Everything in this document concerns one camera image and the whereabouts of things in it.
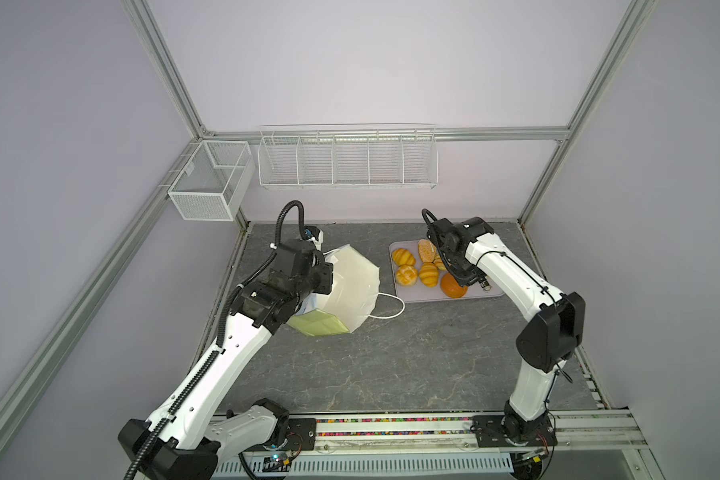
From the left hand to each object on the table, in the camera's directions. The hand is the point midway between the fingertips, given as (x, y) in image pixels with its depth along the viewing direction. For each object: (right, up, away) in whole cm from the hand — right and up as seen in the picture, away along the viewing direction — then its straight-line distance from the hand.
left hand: (325, 269), depth 72 cm
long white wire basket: (+4, +36, +26) cm, 45 cm away
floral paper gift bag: (+4, -13, +22) cm, 26 cm away
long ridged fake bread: (+27, +2, -5) cm, 27 cm away
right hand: (+42, -2, +8) cm, 43 cm away
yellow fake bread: (+23, -4, +27) cm, 36 cm away
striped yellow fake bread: (+30, -3, +25) cm, 39 cm away
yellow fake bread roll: (+23, +2, +33) cm, 40 cm away
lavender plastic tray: (+27, -10, +28) cm, 40 cm away
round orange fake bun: (+37, -7, +24) cm, 44 cm away
